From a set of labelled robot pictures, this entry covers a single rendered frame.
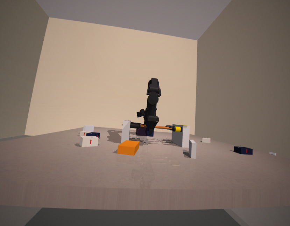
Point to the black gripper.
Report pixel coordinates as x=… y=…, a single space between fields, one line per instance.
x=151 y=118

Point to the white square block with hole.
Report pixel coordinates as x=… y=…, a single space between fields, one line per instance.
x=83 y=133

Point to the orange rectangular bar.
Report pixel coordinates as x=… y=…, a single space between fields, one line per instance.
x=128 y=147

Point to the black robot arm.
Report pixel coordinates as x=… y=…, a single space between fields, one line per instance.
x=154 y=92

